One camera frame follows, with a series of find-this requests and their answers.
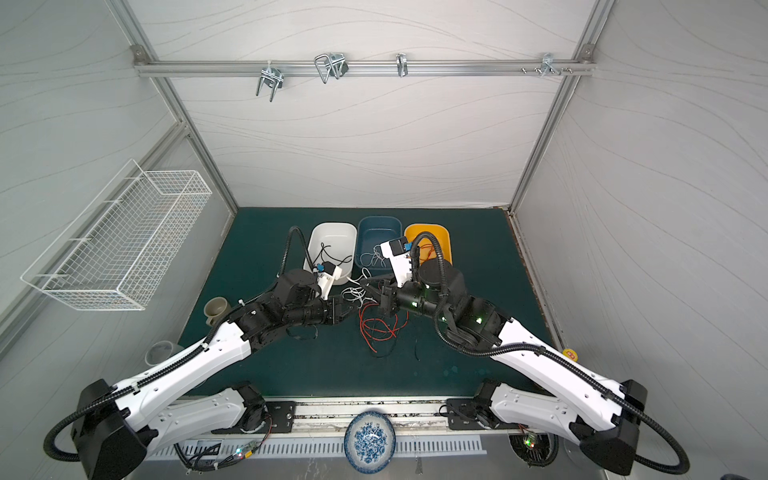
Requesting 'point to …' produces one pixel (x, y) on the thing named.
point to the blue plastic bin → (372, 232)
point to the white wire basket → (116, 252)
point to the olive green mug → (215, 309)
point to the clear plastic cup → (160, 351)
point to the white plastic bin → (335, 242)
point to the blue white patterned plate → (370, 442)
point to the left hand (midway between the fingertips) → (362, 305)
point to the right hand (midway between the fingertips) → (366, 274)
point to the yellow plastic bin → (439, 231)
